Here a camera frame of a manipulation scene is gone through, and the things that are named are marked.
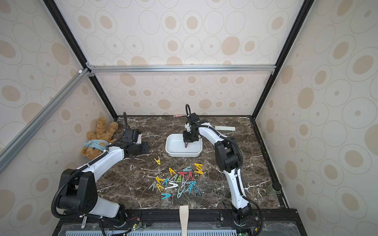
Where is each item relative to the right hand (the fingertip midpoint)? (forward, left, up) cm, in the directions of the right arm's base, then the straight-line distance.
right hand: (190, 139), depth 100 cm
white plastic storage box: (-4, +10, -4) cm, 11 cm away
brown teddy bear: (-7, +59, +6) cm, 60 cm away
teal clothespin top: (-19, 0, -5) cm, 20 cm away
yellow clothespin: (-21, -7, -5) cm, 23 cm away
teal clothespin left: (-29, +13, -4) cm, 32 cm away
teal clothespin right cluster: (-31, -2, -4) cm, 31 cm away
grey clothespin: (-31, +19, -4) cm, 37 cm away
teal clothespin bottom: (-36, +10, -5) cm, 37 cm away
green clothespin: (-26, +5, -5) cm, 27 cm away
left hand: (-11, +23, +6) cm, 26 cm away
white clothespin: (-30, +8, -5) cm, 31 cm away
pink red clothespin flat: (-22, +4, -5) cm, 23 cm away
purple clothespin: (-5, +2, 0) cm, 5 cm away
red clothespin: (-24, -2, -4) cm, 24 cm away
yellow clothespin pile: (-28, +17, -4) cm, 33 cm away
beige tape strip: (-45, 0, -5) cm, 45 cm away
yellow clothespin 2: (-32, +15, -4) cm, 36 cm away
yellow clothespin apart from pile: (-15, +20, -4) cm, 25 cm away
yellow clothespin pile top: (-22, +10, -4) cm, 24 cm away
